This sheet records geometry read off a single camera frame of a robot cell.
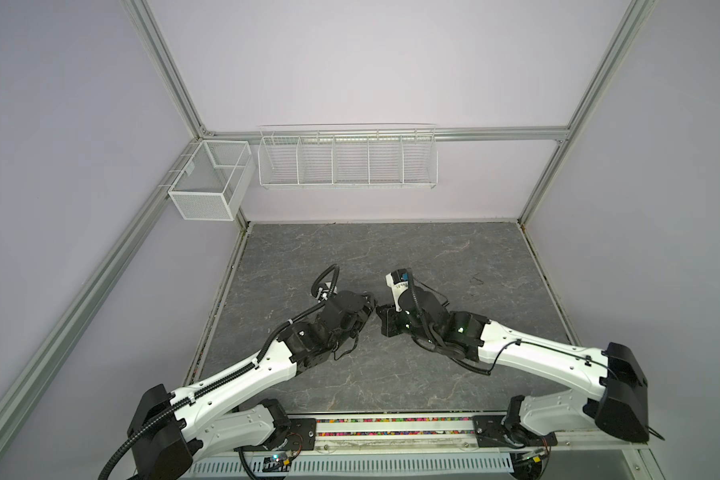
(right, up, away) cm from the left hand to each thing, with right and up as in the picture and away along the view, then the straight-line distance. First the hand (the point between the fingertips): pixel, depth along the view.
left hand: (378, 303), depth 74 cm
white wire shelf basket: (-7, +45, +25) cm, 52 cm away
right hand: (-1, -3, -1) cm, 3 cm away
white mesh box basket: (-57, +38, +29) cm, 75 cm away
